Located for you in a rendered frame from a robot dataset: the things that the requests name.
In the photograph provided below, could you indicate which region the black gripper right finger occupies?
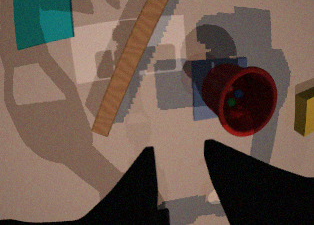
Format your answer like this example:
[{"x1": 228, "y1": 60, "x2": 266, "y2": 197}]
[{"x1": 204, "y1": 139, "x2": 314, "y2": 225}]

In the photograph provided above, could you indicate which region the brown wooden plank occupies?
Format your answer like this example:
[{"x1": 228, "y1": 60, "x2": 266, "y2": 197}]
[{"x1": 92, "y1": 0, "x2": 169, "y2": 138}]

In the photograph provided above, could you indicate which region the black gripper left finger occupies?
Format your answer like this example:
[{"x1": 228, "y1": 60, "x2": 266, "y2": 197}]
[{"x1": 0, "y1": 147, "x2": 157, "y2": 225}]

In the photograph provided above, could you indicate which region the yellow box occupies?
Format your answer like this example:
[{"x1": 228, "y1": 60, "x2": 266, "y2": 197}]
[{"x1": 294, "y1": 87, "x2": 314, "y2": 136}]

